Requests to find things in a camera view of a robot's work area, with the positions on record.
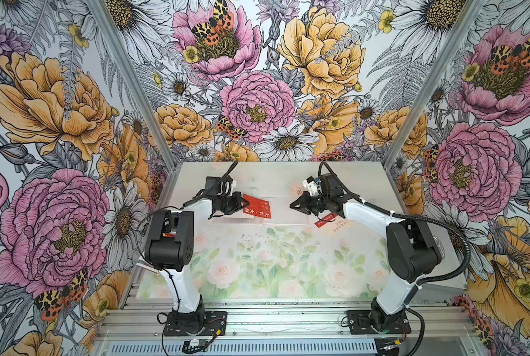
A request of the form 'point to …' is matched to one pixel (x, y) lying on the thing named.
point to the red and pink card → (325, 219)
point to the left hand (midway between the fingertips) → (248, 207)
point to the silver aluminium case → (450, 265)
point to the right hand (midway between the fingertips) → (291, 209)
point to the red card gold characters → (257, 206)
